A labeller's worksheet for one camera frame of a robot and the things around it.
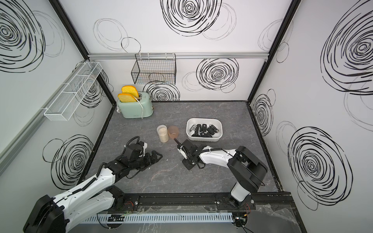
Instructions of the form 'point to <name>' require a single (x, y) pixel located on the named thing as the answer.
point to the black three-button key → (205, 135)
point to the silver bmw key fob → (193, 127)
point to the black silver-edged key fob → (196, 134)
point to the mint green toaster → (133, 109)
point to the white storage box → (198, 122)
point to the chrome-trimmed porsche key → (214, 128)
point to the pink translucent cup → (173, 131)
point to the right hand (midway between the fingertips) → (187, 163)
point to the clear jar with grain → (162, 130)
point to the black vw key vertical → (204, 127)
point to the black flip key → (211, 130)
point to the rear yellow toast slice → (130, 90)
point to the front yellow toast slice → (126, 97)
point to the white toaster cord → (118, 111)
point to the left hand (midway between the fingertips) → (158, 159)
